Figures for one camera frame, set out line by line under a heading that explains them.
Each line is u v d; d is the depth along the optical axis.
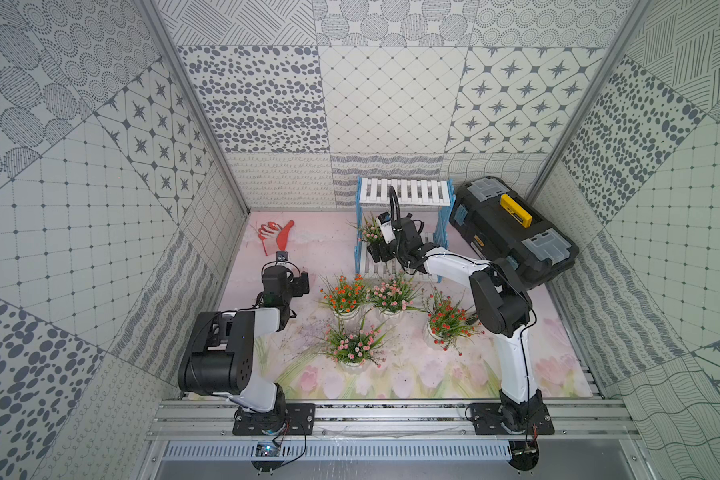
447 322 0.76
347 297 0.81
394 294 0.81
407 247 0.80
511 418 0.65
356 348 0.72
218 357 0.45
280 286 0.71
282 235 1.11
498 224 0.95
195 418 0.75
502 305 0.55
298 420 0.74
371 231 0.93
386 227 0.90
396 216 0.77
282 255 0.84
